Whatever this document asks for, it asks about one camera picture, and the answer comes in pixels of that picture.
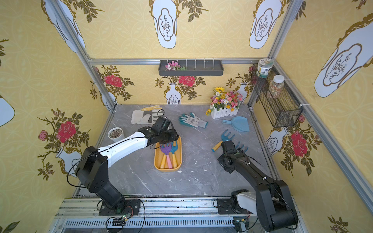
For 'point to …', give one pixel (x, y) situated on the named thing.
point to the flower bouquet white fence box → (224, 103)
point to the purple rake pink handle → (167, 150)
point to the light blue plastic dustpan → (240, 124)
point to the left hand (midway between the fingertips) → (172, 135)
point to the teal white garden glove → (192, 120)
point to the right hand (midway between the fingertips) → (223, 161)
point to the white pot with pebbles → (116, 134)
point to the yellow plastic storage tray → (159, 155)
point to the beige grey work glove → (147, 115)
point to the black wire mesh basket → (278, 104)
